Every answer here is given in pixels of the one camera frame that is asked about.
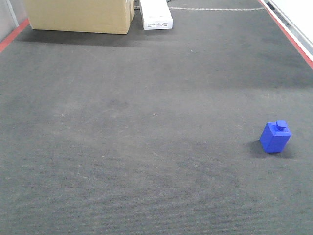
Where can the blue plastic box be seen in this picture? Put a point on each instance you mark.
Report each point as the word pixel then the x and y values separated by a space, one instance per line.
pixel 275 140

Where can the conveyor with dark grey belt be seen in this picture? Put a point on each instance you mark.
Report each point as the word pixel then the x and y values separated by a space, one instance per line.
pixel 146 122

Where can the large cardboard box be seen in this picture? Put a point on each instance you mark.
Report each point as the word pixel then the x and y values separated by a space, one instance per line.
pixel 78 14

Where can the long white carton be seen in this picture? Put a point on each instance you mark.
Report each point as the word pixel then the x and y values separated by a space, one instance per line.
pixel 156 17

